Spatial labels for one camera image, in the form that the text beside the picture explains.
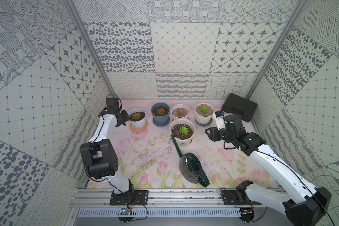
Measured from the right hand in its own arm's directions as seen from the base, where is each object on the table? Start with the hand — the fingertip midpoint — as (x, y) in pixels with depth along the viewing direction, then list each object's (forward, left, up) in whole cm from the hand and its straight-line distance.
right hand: (210, 131), depth 77 cm
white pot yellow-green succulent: (+17, +46, -9) cm, 50 cm away
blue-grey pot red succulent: (+21, +30, -10) cm, 38 cm away
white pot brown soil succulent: (+22, -1, -10) cm, 24 cm away
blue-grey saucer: (+18, -3, -18) cm, 26 cm away
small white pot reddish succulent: (+22, +16, -9) cm, 29 cm away
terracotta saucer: (+13, +46, -18) cm, 51 cm away
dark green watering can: (-17, +11, -8) cm, 22 cm away
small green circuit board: (-35, +44, -21) cm, 61 cm away
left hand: (+14, +54, -4) cm, 56 cm away
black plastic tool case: (+35, -30, -16) cm, 49 cm away
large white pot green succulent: (+6, +14, -9) cm, 18 cm away
